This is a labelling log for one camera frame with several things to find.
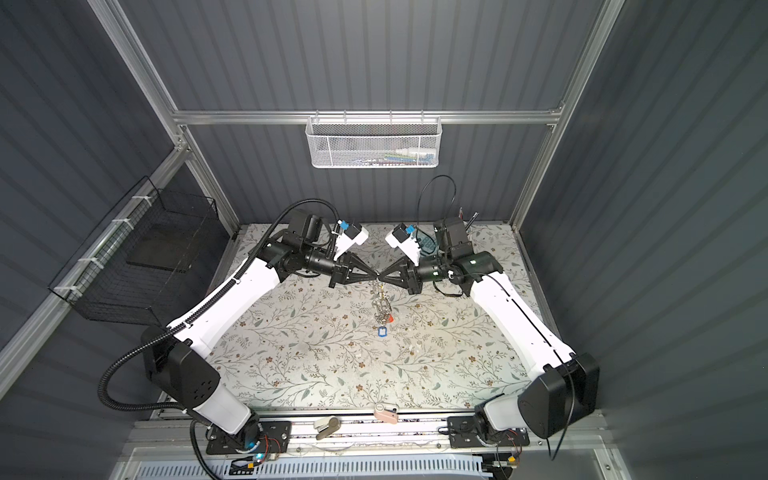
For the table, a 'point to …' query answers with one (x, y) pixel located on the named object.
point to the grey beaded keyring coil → (380, 302)
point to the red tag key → (390, 318)
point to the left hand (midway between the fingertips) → (376, 277)
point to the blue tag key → (382, 331)
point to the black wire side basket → (150, 255)
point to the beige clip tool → (327, 425)
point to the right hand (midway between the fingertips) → (385, 280)
